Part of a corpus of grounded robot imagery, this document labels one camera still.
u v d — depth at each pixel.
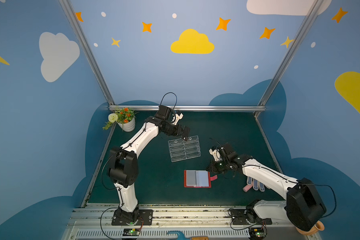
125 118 0.99
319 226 0.63
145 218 0.75
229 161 0.65
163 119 0.70
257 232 0.72
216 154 0.76
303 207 0.41
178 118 0.81
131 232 0.71
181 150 0.96
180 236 0.69
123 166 0.48
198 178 0.87
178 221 0.74
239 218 0.75
